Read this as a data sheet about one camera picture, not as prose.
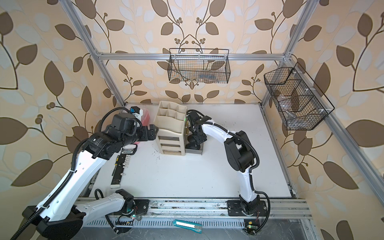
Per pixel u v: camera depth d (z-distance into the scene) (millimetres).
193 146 921
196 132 812
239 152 526
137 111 599
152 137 618
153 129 622
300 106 733
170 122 790
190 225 696
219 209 752
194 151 909
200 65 963
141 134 605
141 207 747
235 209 733
